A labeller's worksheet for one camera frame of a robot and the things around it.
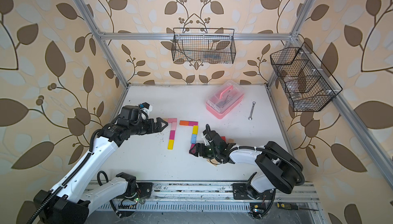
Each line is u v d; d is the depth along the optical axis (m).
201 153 0.74
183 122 0.99
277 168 0.43
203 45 0.96
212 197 0.74
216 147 0.68
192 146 0.89
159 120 0.68
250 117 1.02
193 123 0.99
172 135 0.94
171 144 0.91
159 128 0.67
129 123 0.58
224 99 1.00
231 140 0.90
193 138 0.92
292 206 0.68
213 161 0.75
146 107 0.69
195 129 0.96
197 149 0.76
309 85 0.72
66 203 0.37
